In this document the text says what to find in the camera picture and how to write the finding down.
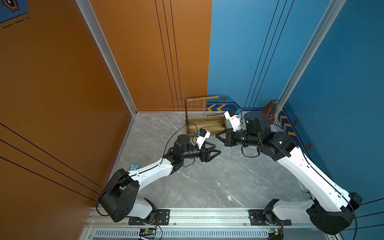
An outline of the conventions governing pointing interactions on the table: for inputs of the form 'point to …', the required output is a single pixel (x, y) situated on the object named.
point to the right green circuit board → (272, 230)
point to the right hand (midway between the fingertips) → (216, 135)
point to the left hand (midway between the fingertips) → (217, 148)
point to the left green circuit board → (147, 231)
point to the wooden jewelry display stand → (197, 119)
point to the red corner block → (266, 109)
